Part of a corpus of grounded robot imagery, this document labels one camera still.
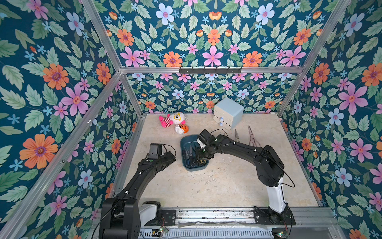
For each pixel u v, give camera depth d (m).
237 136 1.05
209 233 0.70
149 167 0.58
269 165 0.51
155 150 0.68
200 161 0.90
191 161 0.91
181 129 1.04
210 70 0.93
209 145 0.71
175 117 1.08
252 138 1.04
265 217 0.73
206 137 0.72
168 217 0.73
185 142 1.01
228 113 1.00
